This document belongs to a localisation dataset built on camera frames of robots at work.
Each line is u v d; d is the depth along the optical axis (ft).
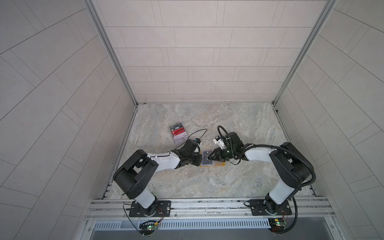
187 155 2.27
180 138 3.01
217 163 2.71
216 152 2.59
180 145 2.35
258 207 2.32
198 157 2.58
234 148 2.37
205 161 2.79
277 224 2.23
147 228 2.12
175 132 3.09
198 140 2.65
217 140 2.75
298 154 1.61
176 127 3.16
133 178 1.42
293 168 1.51
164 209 2.32
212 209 2.37
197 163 2.54
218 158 2.51
